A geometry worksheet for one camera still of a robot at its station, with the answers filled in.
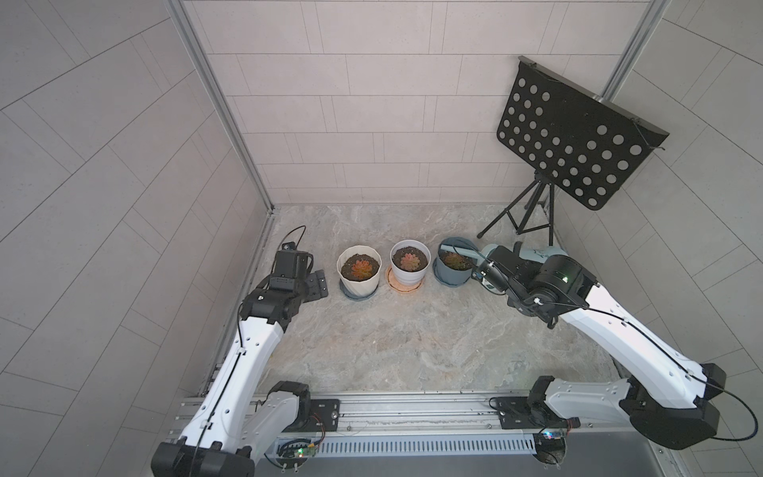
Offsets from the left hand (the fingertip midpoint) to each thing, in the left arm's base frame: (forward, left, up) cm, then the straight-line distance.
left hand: (312, 277), depth 78 cm
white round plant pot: (+15, -30, -7) cm, 34 cm away
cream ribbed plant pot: (+10, -7, -7) cm, 14 cm away
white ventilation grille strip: (-35, -30, -16) cm, 49 cm away
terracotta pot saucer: (+5, -24, -15) cm, 29 cm away
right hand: (-5, -52, +10) cm, 53 cm away
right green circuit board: (-35, -58, -15) cm, 70 cm away
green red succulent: (+9, -41, -4) cm, 42 cm away
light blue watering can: (+1, -56, +11) cm, 58 cm away
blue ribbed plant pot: (+6, -38, -8) cm, 40 cm away
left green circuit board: (-36, -3, -14) cm, 39 cm away
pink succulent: (+9, -27, -6) cm, 29 cm away
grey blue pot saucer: (+2, -10, -15) cm, 18 cm away
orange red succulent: (+6, -12, -6) cm, 15 cm away
